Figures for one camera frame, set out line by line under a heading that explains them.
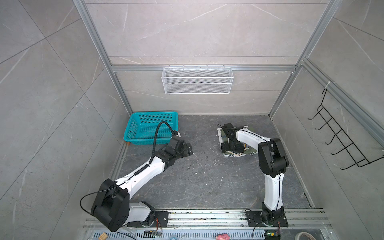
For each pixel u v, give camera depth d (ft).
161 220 2.41
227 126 2.76
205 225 2.40
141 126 3.67
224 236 2.16
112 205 1.32
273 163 1.79
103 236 2.25
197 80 3.30
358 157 1.96
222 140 3.31
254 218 2.40
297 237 2.22
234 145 2.89
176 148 2.10
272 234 2.30
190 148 2.50
